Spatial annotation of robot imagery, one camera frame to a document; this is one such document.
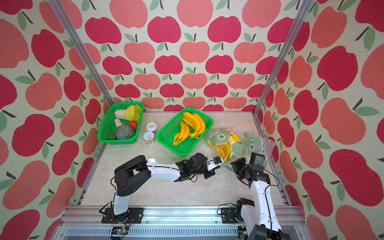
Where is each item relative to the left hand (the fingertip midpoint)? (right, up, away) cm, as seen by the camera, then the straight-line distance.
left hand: (220, 170), depth 81 cm
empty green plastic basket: (-33, +18, +20) cm, 43 cm away
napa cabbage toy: (-60, +34, +26) cm, 73 cm away
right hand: (+8, +2, +2) cm, 8 cm away
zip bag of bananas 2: (+22, +13, +13) cm, 29 cm away
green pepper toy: (-70, +18, +18) cm, 75 cm away
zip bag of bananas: (+6, +14, +10) cm, 18 cm away
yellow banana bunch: (-12, +28, +22) cm, 37 cm away
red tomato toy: (-57, +26, +23) cm, 67 cm away
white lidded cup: (-44, +24, +22) cm, 55 cm away
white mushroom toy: (-71, +27, +29) cm, 82 cm away
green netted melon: (-60, +20, +14) cm, 65 cm away
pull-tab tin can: (-44, +17, +17) cm, 50 cm away
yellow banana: (-22, +18, +17) cm, 33 cm away
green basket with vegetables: (-77, +26, +26) cm, 85 cm away
